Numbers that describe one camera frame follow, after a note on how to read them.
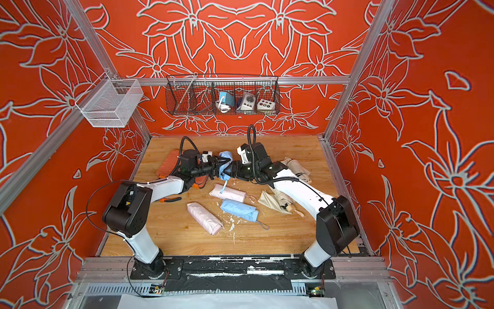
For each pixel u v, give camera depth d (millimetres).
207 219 814
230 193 896
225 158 861
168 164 1024
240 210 836
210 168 796
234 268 742
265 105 938
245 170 698
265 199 899
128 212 483
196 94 985
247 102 905
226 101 845
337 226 416
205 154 871
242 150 755
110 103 902
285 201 871
